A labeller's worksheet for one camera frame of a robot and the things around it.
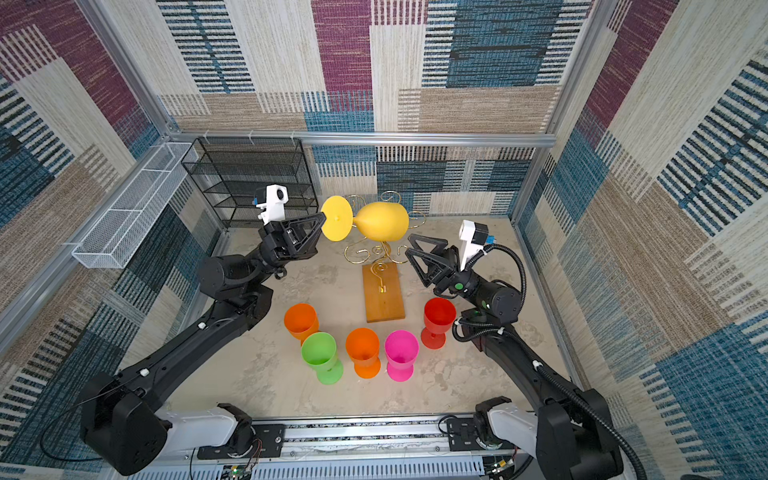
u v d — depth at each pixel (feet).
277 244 1.62
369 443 2.44
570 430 1.31
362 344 2.58
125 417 1.26
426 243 1.97
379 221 1.89
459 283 1.88
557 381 1.43
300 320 2.66
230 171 3.53
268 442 2.40
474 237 1.75
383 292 3.26
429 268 1.80
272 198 1.75
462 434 2.42
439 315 2.58
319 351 2.60
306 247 1.67
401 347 2.46
